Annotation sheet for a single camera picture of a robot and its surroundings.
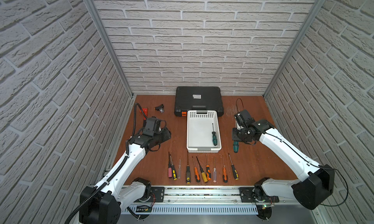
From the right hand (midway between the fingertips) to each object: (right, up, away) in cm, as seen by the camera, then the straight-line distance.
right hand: (235, 136), depth 80 cm
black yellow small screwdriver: (-34, -22, -2) cm, 41 cm away
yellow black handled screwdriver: (-18, -21, 0) cm, 28 cm away
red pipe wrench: (-60, +13, +27) cm, 67 cm away
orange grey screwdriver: (-22, -22, 0) cm, 31 cm away
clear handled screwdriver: (-12, -23, -2) cm, 26 cm away
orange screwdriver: (-6, -23, -1) cm, 24 cm away
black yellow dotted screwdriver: (-27, -21, +1) cm, 34 cm away
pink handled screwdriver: (-37, -19, +2) cm, 42 cm away
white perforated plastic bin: (-17, -1, +18) cm, 25 cm away
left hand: (-38, +2, +1) cm, 38 cm away
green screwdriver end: (-10, -5, +12) cm, 16 cm away
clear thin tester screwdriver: (-32, -20, +2) cm, 37 cm away
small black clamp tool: (-49, +16, +29) cm, 59 cm away
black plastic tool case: (-20, +23, +30) cm, 43 cm away
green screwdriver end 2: (-1, -5, -4) cm, 6 cm away
